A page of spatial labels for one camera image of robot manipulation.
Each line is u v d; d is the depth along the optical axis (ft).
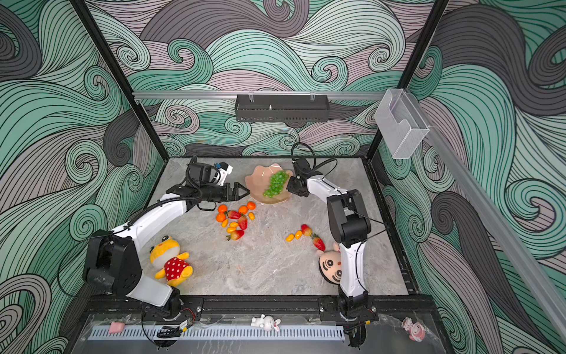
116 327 2.25
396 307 2.44
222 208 3.23
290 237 2.95
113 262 1.40
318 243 2.86
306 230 2.97
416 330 2.18
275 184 3.40
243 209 3.21
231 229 3.02
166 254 2.61
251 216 3.12
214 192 2.39
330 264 2.47
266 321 2.25
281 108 3.07
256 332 2.29
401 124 2.57
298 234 2.95
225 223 3.09
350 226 1.79
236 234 2.95
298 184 2.52
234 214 3.12
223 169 2.54
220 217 3.11
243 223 3.04
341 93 3.12
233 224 3.03
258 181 3.49
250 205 3.21
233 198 2.40
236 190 2.44
